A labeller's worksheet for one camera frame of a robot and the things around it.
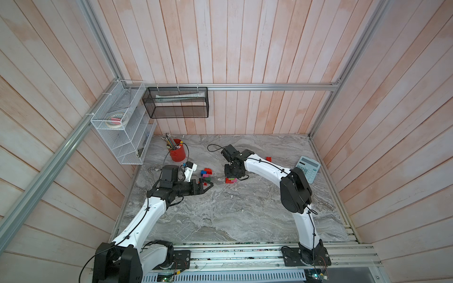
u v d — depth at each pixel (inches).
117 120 28.6
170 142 38.7
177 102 41.8
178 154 40.6
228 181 37.8
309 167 39.9
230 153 29.9
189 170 29.3
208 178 38.4
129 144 30.5
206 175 38.5
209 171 39.6
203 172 39.2
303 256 26.1
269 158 42.1
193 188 27.6
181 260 28.8
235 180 38.5
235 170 31.4
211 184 29.5
